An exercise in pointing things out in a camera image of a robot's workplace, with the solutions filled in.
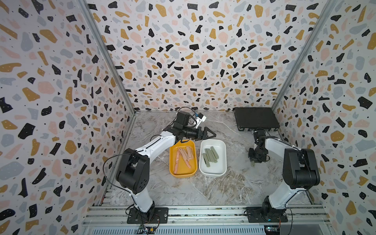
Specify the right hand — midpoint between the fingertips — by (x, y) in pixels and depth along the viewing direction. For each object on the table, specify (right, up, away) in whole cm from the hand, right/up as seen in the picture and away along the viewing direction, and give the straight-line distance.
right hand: (252, 159), depth 95 cm
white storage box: (-24, -5, -5) cm, 25 cm away
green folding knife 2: (-29, +3, 0) cm, 29 cm away
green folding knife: (-30, 0, -1) cm, 30 cm away
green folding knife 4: (-24, +4, +2) cm, 24 cm away
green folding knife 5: (-1, -2, -3) cm, 4 cm away
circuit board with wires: (-59, -29, -24) cm, 70 cm away
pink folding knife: (-45, +3, 0) cm, 45 cm away
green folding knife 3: (-26, +2, 0) cm, 26 cm away
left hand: (-28, +16, -17) cm, 36 cm away
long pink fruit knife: (-49, -1, -3) cm, 49 cm away
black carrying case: (+7, +27, +22) cm, 36 cm away
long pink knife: (-42, -1, -3) cm, 42 cm away
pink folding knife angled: (-40, +4, 0) cm, 41 cm away
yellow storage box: (-45, 0, -3) cm, 45 cm away
